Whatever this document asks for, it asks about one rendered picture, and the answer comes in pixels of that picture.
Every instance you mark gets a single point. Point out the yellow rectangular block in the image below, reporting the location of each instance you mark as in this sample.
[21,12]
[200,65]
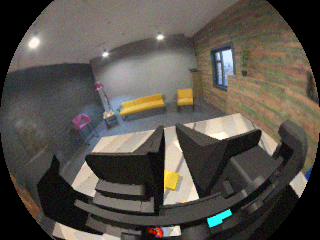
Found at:
[170,180]

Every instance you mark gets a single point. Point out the red cup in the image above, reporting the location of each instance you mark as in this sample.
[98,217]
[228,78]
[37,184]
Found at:
[158,229]

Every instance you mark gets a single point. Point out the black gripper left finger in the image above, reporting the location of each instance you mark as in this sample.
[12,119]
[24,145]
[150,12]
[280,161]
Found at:
[146,163]

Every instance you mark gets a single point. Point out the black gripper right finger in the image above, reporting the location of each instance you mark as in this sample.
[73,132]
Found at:
[205,155]

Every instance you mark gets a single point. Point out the cream flat rectangular block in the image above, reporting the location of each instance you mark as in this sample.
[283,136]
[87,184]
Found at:
[220,135]

